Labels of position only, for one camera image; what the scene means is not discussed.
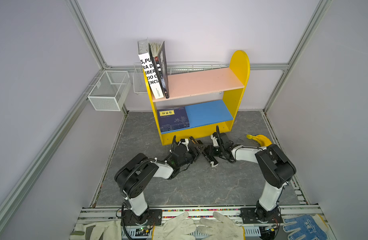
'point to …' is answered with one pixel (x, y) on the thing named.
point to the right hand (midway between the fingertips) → (207, 152)
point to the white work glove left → (97, 229)
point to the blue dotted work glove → (312, 227)
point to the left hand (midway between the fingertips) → (206, 150)
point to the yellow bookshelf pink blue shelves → (201, 100)
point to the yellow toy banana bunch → (262, 140)
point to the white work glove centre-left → (178, 227)
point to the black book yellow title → (211, 164)
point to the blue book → (173, 119)
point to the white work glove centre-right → (212, 229)
